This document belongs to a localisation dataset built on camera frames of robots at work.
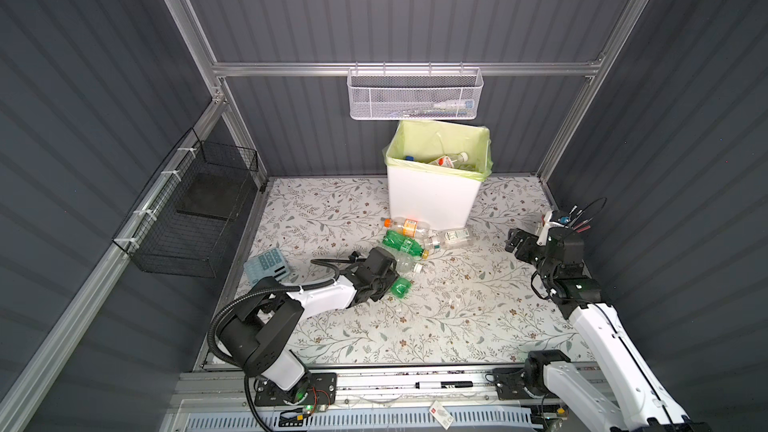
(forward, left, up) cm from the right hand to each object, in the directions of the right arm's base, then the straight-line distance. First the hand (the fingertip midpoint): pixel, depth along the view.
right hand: (531, 238), depth 79 cm
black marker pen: (-31, +25, -19) cm, 44 cm away
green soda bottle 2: (-6, +35, -16) cm, 39 cm away
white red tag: (-37, +26, -18) cm, 49 cm away
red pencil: (+7, -20, -6) cm, 22 cm away
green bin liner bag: (+37, +30, +2) cm, 47 cm away
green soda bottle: (+8, +34, -15) cm, 38 cm away
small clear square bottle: (+10, +17, -14) cm, 24 cm away
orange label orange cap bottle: (+14, +32, -14) cm, 37 cm away
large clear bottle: (+1, +34, -14) cm, 36 cm away
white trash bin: (+14, +22, -1) cm, 26 cm away
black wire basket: (-1, +89, +9) cm, 89 cm away
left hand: (-3, +36, -16) cm, 39 cm away
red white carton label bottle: (+27, +19, +4) cm, 33 cm away
